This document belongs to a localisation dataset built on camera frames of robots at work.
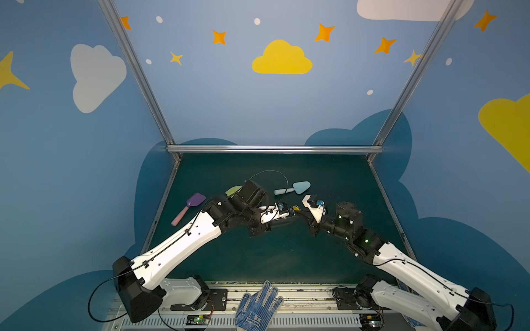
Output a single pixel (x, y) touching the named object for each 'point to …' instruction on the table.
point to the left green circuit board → (197, 320)
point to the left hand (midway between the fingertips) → (272, 220)
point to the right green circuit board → (370, 321)
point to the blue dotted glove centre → (256, 312)
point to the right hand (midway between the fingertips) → (301, 207)
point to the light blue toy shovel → (298, 187)
